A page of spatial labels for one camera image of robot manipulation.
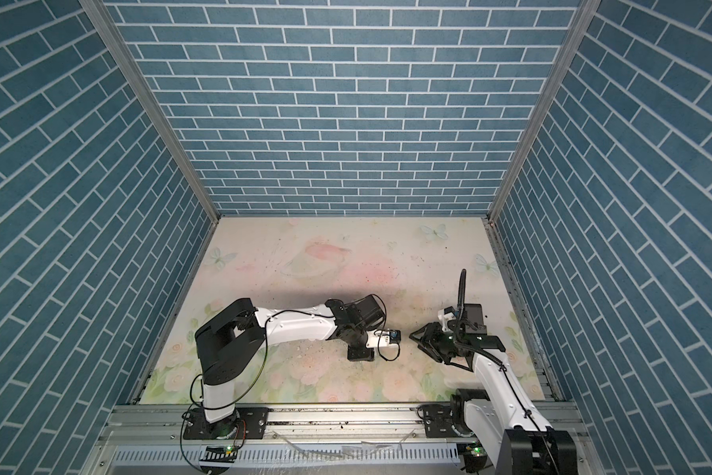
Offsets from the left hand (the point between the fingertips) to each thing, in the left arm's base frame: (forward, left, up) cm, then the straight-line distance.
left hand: (372, 350), depth 86 cm
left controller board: (-24, +38, -3) cm, 45 cm away
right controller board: (-26, -25, -1) cm, 36 cm away
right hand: (+1, -11, +7) cm, 13 cm away
